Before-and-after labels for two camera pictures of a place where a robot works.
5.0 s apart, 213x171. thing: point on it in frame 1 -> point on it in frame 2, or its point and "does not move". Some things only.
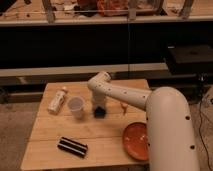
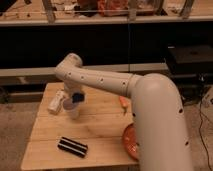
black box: (188, 59) does not move
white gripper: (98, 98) -> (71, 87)
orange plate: (136, 141) does not move
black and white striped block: (74, 146) does not move
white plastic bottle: (56, 101) does not move
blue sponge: (99, 112) -> (78, 97)
